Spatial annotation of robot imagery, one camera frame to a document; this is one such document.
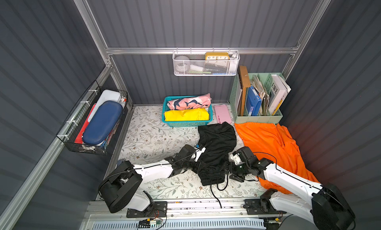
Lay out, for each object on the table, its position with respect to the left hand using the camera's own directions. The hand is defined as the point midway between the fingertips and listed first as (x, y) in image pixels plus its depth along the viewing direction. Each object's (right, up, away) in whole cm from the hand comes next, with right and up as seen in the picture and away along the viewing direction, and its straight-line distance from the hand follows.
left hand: (206, 166), depth 82 cm
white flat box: (-54, +39, -4) cm, 66 cm away
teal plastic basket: (-13, +23, +20) cm, 34 cm away
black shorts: (+10, +13, +17) cm, 24 cm away
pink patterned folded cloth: (-8, +38, +22) cm, 45 cm away
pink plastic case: (+15, +30, +30) cm, 45 cm away
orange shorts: (+46, +12, +16) cm, 50 cm away
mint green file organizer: (+41, +51, +20) cm, 68 cm away
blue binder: (+33, +38, +15) cm, 53 cm away
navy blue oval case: (-48, +28, -13) cm, 57 cm away
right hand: (+11, -3, -1) cm, 11 cm away
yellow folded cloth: (-9, +30, +20) cm, 37 cm away
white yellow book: (+48, +44, +12) cm, 67 cm away
